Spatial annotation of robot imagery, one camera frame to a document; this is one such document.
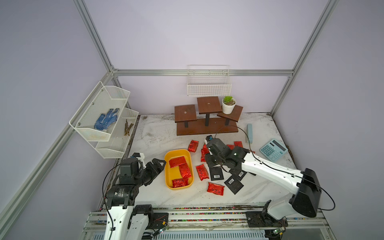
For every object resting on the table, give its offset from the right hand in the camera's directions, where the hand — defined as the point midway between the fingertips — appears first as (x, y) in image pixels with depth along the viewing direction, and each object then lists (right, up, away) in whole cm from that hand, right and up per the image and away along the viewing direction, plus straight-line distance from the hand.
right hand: (209, 158), depth 80 cm
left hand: (-24, -3, -9) cm, 26 cm away
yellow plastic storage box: (-20, -11, +9) cm, 24 cm away
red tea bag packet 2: (+18, +4, +21) cm, 28 cm away
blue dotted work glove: (-55, +20, -4) cm, 58 cm away
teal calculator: (+45, +2, +18) cm, 48 cm away
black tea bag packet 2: (+15, -16, +5) cm, 23 cm away
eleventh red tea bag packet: (-16, -14, +3) cm, 22 cm away
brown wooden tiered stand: (0, +23, +27) cm, 35 cm away
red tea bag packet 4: (-3, -10, +8) cm, 13 cm away
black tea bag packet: (+5, -11, +9) cm, 15 cm away
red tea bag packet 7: (-14, -9, +8) cm, 18 cm away
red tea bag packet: (-9, +5, +20) cm, 22 cm away
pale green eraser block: (+31, +16, +24) cm, 42 cm away
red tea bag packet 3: (+23, +6, +25) cm, 34 cm away
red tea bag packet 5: (+4, -17, +1) cm, 17 cm away
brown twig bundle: (-52, +17, +14) cm, 56 cm away
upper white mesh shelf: (-59, +22, -4) cm, 63 cm away
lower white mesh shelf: (-57, +5, +10) cm, 59 cm away
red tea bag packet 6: (-20, -4, +14) cm, 25 cm away
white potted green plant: (+14, +33, +15) cm, 39 cm away
